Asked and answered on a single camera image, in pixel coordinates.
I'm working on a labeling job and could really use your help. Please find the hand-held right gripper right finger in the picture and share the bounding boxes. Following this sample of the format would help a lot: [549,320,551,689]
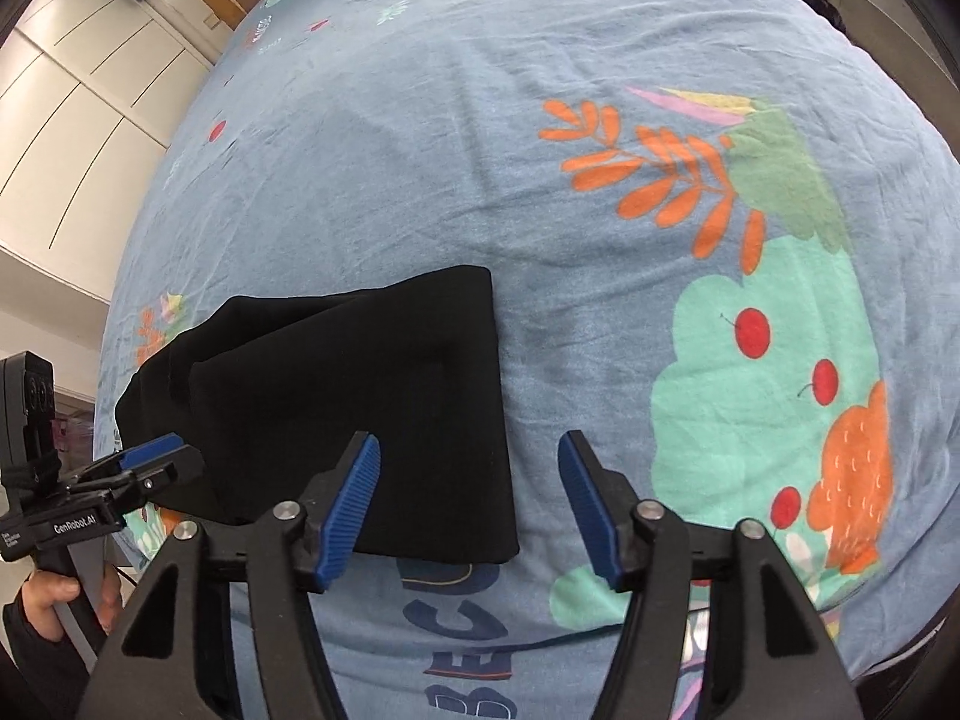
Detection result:
[555,430,867,720]

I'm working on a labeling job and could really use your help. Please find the black pants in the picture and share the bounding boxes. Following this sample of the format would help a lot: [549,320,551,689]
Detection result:
[115,264,522,567]

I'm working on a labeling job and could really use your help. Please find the white wardrobe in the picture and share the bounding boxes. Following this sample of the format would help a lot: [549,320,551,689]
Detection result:
[0,0,207,301]

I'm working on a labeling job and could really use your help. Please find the blue printed bed sheet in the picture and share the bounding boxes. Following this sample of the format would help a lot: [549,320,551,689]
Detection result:
[94,0,912,720]

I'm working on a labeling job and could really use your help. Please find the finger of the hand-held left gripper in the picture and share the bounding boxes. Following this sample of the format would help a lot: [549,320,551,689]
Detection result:
[71,433,185,482]
[105,446,206,511]

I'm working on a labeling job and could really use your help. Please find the person's left forearm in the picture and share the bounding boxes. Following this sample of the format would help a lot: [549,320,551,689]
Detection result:
[0,600,100,720]

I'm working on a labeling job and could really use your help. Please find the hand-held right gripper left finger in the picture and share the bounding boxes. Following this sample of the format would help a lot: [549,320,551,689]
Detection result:
[84,430,383,720]

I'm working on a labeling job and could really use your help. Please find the person's left hand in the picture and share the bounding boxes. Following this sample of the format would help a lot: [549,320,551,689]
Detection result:
[15,561,125,644]

